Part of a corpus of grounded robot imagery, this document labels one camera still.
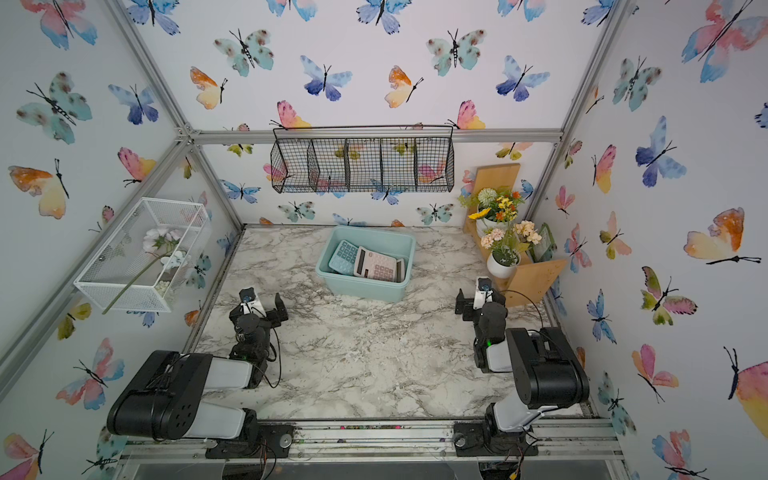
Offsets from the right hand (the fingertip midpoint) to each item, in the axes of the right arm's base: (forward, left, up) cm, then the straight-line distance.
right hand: (481, 287), depth 91 cm
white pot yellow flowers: (+22, -4, +12) cm, 25 cm away
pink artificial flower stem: (-6, +84, +23) cm, 87 cm away
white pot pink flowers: (+10, -7, +8) cm, 14 cm away
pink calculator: (+9, +34, -3) cm, 35 cm away
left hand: (-7, +64, +1) cm, 65 cm away
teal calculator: (+9, +44, 0) cm, 45 cm away
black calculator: (+9, +26, -6) cm, 28 cm away
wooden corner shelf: (-1, -13, +5) cm, 14 cm away
